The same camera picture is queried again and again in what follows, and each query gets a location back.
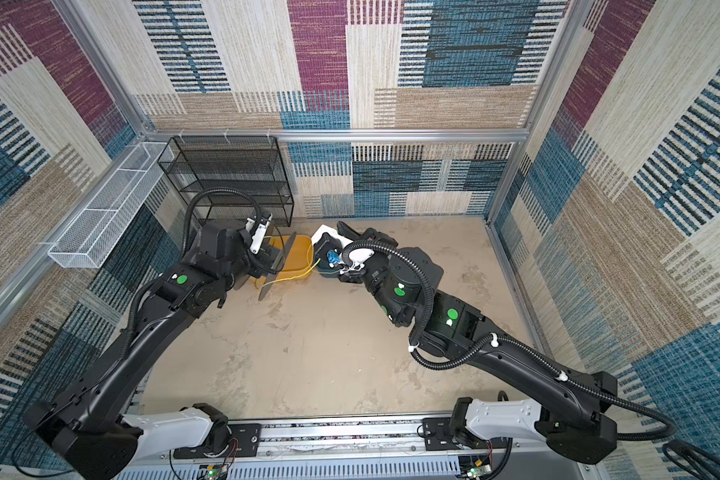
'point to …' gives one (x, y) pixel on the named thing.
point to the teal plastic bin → (323, 267)
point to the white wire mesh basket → (88, 239)
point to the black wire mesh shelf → (251, 164)
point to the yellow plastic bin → (299, 264)
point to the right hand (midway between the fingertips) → (348, 223)
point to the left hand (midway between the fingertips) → (255, 237)
